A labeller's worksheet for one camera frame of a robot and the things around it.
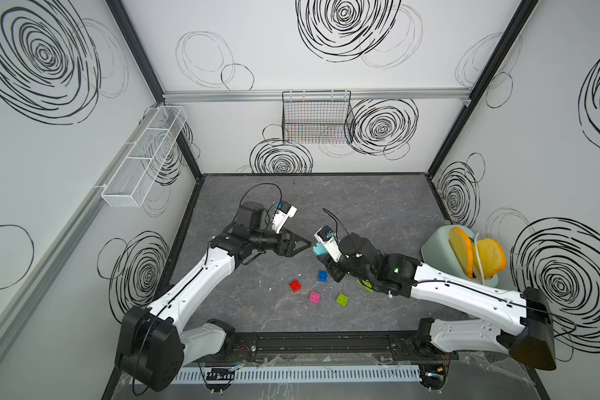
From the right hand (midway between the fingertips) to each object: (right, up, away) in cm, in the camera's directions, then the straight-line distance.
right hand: (322, 254), depth 72 cm
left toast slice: (+40, +3, -1) cm, 40 cm away
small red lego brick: (-8, -14, +12) cm, 20 cm away
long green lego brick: (+8, -2, -20) cm, 22 cm away
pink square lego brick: (-2, -17, +10) cm, 20 cm away
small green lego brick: (+7, -18, +10) cm, 22 cm away
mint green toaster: (+38, -1, +8) cm, 39 cm away
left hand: (-6, +3, +1) cm, 7 cm away
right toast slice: (+49, 0, -2) cm, 49 cm away
